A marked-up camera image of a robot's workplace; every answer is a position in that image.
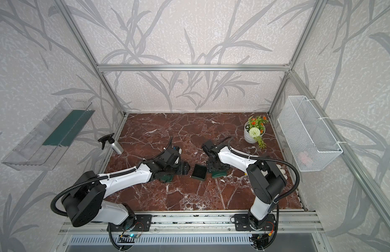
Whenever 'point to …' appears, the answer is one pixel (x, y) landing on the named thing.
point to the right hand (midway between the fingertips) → (216, 167)
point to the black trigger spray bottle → (109, 138)
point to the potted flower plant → (254, 128)
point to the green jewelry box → (218, 174)
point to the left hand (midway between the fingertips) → (185, 168)
